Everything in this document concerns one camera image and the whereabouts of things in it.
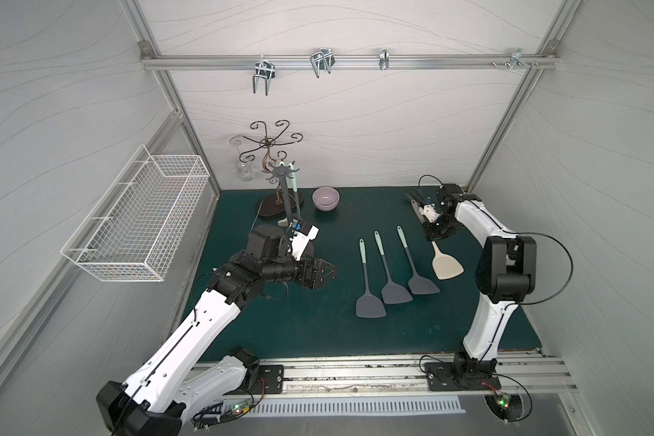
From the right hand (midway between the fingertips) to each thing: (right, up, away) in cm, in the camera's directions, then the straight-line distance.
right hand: (433, 236), depth 97 cm
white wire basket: (-88, +4, -29) cm, 93 cm away
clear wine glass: (-69, +25, +3) cm, 74 cm away
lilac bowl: (-40, +15, +17) cm, 46 cm away
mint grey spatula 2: (-17, -18, -8) cm, 26 cm away
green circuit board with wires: (-68, -43, -30) cm, 86 cm away
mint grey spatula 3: (-7, -16, -6) cm, 19 cm away
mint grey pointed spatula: (-48, +18, -22) cm, 56 cm away
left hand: (-38, -6, -29) cm, 48 cm away
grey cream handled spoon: (+2, -10, -6) cm, 11 cm away
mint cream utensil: (-53, +5, -11) cm, 54 cm away
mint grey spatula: (-25, -22, -10) cm, 35 cm away
